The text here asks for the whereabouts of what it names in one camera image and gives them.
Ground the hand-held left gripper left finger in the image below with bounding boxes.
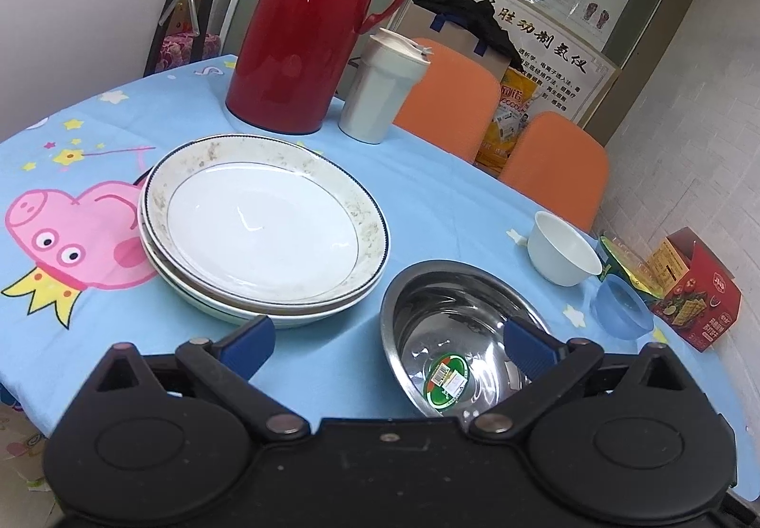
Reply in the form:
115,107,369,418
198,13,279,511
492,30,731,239
77,315,313,443

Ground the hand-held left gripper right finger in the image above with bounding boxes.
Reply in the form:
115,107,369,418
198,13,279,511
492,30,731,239
466,319,693,437

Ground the stainless steel bowl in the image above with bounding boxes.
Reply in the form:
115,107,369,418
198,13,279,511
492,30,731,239
380,261,550,419

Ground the white floral plate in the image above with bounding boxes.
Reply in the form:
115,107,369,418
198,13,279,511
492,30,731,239
138,166,387,321

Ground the white blue-rimmed plate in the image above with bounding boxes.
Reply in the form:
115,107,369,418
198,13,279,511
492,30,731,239
142,134,391,308

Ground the blue plastic bowl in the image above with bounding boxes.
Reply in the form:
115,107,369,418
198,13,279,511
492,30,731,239
590,274,654,340

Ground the white ceramic bowl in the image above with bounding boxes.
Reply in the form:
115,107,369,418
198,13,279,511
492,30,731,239
527,210,603,287

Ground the green packet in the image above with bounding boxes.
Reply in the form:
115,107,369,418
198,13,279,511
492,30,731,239
598,234,666,299

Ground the red cracker box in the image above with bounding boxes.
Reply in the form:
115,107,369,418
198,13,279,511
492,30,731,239
647,227,742,352

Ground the orange chair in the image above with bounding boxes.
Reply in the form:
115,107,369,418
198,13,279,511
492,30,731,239
393,37,503,161
499,111,610,235

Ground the yellow snack bag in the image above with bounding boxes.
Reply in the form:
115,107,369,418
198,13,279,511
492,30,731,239
475,83,538,176

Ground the white lidded tumbler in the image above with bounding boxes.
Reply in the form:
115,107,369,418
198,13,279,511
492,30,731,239
338,28,431,144

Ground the floral patterned cloth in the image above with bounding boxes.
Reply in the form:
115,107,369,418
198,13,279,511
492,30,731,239
155,32,222,73

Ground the red thermos jug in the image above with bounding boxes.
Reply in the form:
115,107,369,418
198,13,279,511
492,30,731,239
224,0,422,136

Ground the brown cardboard box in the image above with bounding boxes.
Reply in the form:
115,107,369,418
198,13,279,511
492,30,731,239
397,6,512,75

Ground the cardboard box with black cloth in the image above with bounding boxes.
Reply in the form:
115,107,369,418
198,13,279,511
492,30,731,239
409,0,526,72

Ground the white lettered wall poster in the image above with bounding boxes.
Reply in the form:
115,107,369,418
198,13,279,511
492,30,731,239
416,0,621,131

